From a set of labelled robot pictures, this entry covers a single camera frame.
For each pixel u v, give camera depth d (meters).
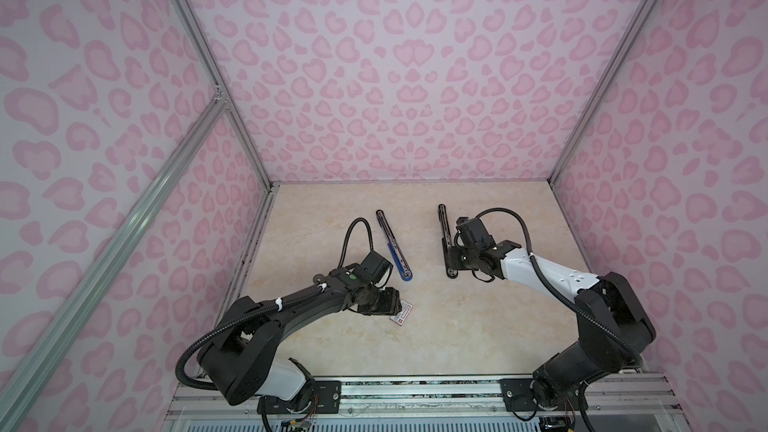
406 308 0.86
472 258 0.69
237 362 0.42
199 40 0.80
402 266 0.95
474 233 0.70
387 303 0.75
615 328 0.44
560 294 0.46
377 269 0.69
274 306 0.47
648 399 0.73
